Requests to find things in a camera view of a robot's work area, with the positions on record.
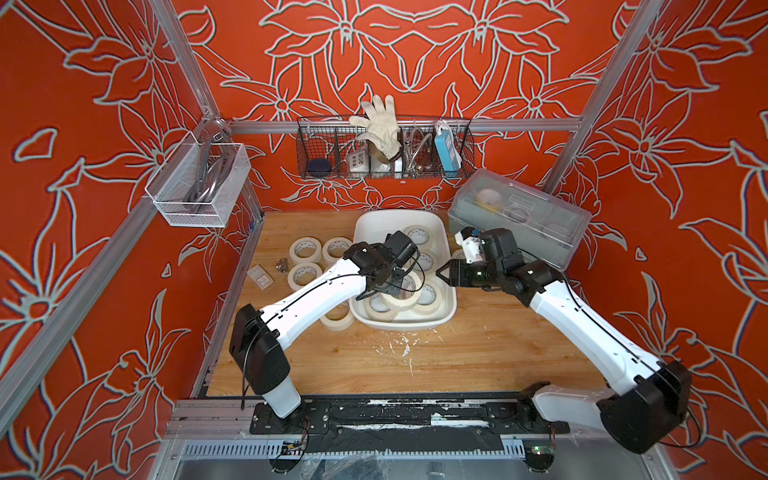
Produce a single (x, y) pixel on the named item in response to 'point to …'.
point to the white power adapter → (358, 162)
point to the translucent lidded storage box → (547, 225)
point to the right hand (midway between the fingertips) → (437, 272)
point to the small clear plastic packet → (260, 277)
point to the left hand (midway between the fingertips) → (389, 279)
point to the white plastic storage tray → (424, 298)
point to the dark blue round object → (319, 165)
